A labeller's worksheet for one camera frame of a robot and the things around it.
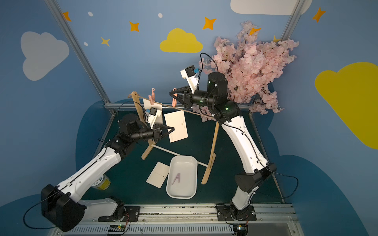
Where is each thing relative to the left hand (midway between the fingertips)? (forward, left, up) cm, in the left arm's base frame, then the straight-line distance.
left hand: (174, 127), depth 68 cm
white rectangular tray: (-12, -3, -36) cm, 38 cm away
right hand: (+6, -1, +16) cm, 17 cm away
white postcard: (-10, +11, -35) cm, 38 cm away
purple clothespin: (-12, -1, -33) cm, 35 cm away
